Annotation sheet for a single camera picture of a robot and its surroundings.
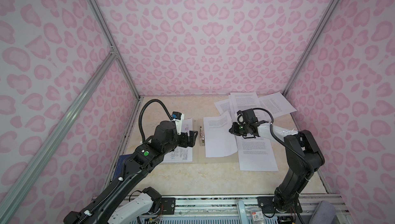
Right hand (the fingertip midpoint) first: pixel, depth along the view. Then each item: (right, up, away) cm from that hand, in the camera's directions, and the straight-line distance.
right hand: (229, 128), depth 93 cm
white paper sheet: (+15, -15, -3) cm, 21 cm away
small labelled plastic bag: (+8, -36, -25) cm, 44 cm away
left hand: (-22, +3, -22) cm, 32 cm away
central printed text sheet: (+13, +18, +23) cm, 32 cm away
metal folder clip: (-17, -6, +2) cm, 18 cm away
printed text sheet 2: (-6, -8, +2) cm, 10 cm away
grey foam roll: (+38, -34, -25) cm, 57 cm away
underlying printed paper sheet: (-2, +14, +20) cm, 25 cm away
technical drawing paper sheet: (-28, -15, -3) cm, 32 cm away
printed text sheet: (+39, +16, +22) cm, 48 cm away
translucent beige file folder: (-19, -12, -1) cm, 22 cm away
